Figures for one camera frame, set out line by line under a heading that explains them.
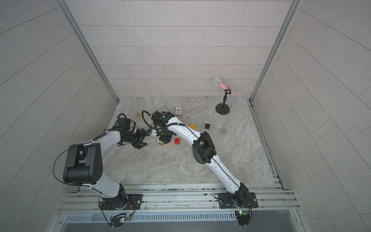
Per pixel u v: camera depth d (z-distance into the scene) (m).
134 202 0.71
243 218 0.68
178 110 1.08
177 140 0.91
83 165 0.44
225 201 0.68
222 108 1.10
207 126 0.99
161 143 0.90
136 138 0.79
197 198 0.73
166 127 0.66
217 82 0.91
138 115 1.05
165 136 0.80
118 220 0.69
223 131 0.96
